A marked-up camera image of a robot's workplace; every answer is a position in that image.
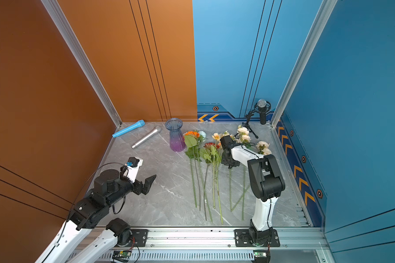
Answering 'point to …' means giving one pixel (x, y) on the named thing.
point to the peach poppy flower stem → (216, 136)
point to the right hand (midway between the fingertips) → (229, 162)
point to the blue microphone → (139, 124)
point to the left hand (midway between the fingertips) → (147, 169)
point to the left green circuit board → (121, 253)
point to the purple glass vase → (177, 142)
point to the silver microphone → (157, 130)
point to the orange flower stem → (196, 177)
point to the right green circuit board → (260, 253)
